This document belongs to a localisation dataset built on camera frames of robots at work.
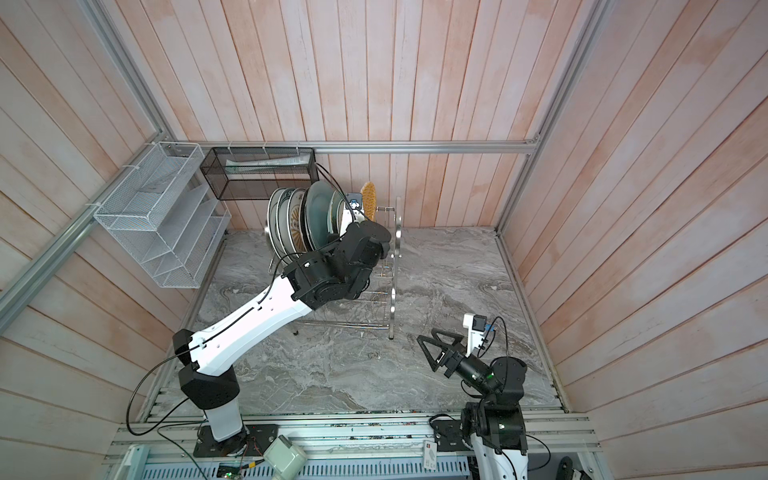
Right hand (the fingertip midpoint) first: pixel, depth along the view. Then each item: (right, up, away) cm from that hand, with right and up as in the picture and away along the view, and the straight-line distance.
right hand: (426, 338), depth 69 cm
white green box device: (-33, -27, -2) cm, 43 cm away
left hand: (-17, +25, -3) cm, 30 cm away
